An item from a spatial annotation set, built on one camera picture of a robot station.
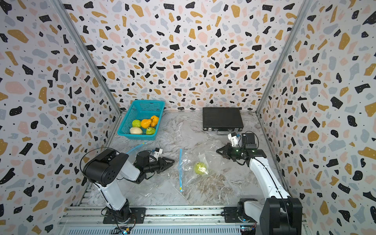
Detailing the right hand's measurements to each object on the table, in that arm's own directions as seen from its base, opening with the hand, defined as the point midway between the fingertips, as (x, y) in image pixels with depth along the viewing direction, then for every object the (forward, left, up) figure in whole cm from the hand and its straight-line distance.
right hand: (217, 151), depth 80 cm
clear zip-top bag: (-9, -1, -17) cm, 20 cm away
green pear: (+28, +57, -9) cm, 64 cm away
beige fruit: (+20, +55, -8) cm, 59 cm away
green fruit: (-5, +11, -8) cm, 14 cm away
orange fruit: (+28, +49, -9) cm, 57 cm away
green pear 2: (+20, +44, -8) cm, 49 cm away
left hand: (-2, +25, -12) cm, 28 cm away
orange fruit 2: (+31, +44, -11) cm, 55 cm away
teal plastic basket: (+45, +59, -13) cm, 76 cm away
